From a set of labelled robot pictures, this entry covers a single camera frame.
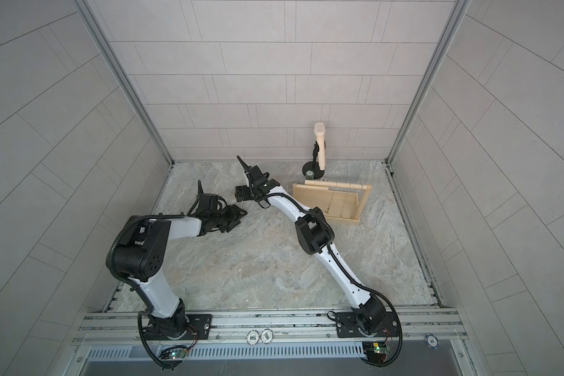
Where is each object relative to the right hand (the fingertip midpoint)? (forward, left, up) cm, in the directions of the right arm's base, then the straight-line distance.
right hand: (245, 193), depth 105 cm
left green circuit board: (-58, +14, +2) cm, 60 cm away
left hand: (-12, -3, +1) cm, 12 cm away
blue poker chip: (-59, -60, -3) cm, 84 cm away
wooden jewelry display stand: (-7, -43, -3) cm, 44 cm away
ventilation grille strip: (-57, +23, +2) cm, 62 cm away
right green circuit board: (-61, -43, -3) cm, 74 cm away
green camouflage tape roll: (+4, -30, +5) cm, 31 cm away
